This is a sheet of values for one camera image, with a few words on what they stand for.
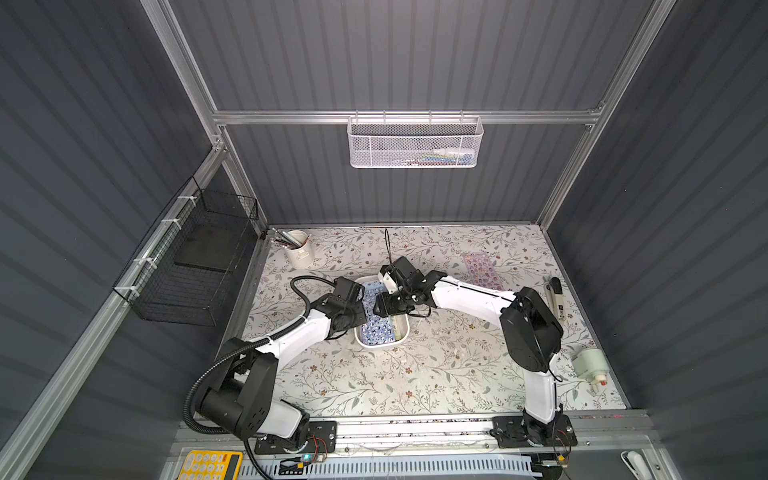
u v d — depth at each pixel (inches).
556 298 37.7
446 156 36.2
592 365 30.3
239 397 16.9
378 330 34.2
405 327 34.2
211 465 27.3
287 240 40.2
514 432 29.0
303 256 40.2
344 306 27.3
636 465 26.7
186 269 28.9
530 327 19.8
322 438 28.6
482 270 42.5
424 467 30.3
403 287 31.7
